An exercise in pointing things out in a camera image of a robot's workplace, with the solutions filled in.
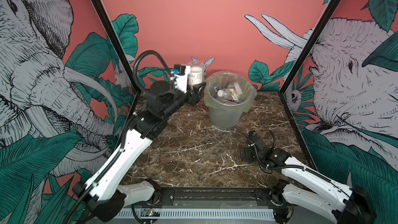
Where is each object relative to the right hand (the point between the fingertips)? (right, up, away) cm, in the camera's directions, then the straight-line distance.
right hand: (245, 149), depth 82 cm
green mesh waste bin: (-8, +15, +16) cm, 24 cm away
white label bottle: (-10, +31, +5) cm, 33 cm away
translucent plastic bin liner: (+3, +32, +3) cm, 33 cm away
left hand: (-24, +34, -25) cm, 48 cm away
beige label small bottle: (-4, +32, +6) cm, 33 cm away
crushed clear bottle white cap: (-14, +33, +8) cm, 37 cm away
